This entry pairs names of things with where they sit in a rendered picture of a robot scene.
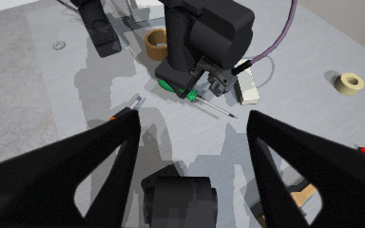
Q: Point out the green-handled screwdriver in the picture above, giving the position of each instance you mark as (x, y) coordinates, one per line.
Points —
(192, 95)

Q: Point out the orange-handled screwdriver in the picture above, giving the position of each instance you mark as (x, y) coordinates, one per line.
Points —
(127, 109)

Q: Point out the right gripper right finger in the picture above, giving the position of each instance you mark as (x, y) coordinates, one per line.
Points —
(336, 171)

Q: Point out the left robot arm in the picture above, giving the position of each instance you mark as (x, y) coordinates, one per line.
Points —
(221, 30)

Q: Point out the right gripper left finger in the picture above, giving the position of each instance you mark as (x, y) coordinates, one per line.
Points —
(38, 187)

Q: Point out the wooden-handled wire brush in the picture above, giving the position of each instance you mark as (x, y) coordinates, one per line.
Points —
(300, 196)

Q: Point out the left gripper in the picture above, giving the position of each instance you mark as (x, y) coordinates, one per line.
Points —
(183, 67)

